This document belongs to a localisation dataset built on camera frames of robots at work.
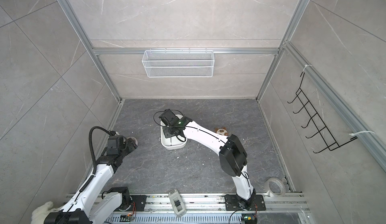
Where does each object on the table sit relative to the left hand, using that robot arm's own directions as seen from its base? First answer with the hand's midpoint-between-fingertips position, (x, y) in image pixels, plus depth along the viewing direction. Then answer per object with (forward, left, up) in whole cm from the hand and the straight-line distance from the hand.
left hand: (131, 141), depth 85 cm
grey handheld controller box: (-31, -28, -5) cm, 43 cm away
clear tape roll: (-25, -80, -10) cm, 84 cm away
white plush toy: (-34, +23, +9) cm, 42 cm away
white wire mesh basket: (+47, -27, +20) cm, 58 cm away
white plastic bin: (+2, -23, -7) cm, 24 cm away
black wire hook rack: (-10, -93, +22) cm, 96 cm away
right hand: (+4, -23, +4) cm, 24 cm away
